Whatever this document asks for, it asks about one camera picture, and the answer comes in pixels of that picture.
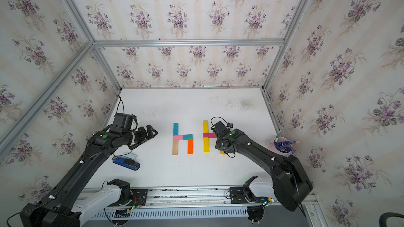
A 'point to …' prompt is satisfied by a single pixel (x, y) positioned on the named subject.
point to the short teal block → (188, 136)
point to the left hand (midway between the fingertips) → (152, 137)
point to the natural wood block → (175, 147)
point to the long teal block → (175, 129)
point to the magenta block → (209, 135)
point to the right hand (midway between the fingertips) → (224, 146)
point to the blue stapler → (126, 163)
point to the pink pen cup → (282, 145)
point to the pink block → (178, 137)
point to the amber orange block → (222, 153)
